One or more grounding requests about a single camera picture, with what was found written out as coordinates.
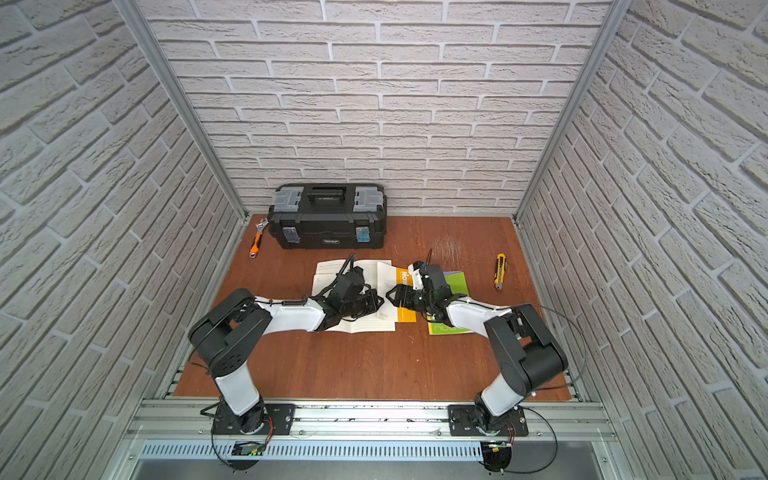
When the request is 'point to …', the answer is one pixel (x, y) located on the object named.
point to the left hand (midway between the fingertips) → (391, 298)
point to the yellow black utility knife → (500, 271)
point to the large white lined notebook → (379, 275)
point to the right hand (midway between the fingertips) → (397, 296)
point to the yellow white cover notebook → (403, 277)
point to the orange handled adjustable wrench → (255, 247)
